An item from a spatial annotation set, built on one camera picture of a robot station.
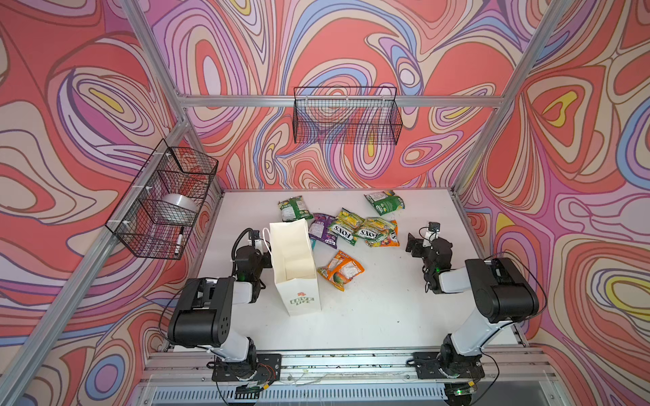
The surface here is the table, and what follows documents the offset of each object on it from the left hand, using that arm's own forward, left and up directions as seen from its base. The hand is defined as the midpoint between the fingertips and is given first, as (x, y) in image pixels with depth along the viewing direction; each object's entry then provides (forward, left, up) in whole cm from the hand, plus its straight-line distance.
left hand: (266, 245), depth 94 cm
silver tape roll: (-2, +20, +26) cm, 33 cm away
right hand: (+3, -60, -1) cm, 60 cm away
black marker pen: (-11, +20, +19) cm, 30 cm away
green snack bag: (+20, -9, -1) cm, 22 cm away
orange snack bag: (-9, -28, -2) cm, 30 cm away
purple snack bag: (+8, -20, -1) cm, 22 cm away
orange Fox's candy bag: (+5, -43, +2) cm, 44 cm away
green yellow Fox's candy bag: (+12, -32, -3) cm, 34 cm away
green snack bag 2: (+24, -49, -2) cm, 55 cm away
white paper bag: (-7, -12, -2) cm, 14 cm away
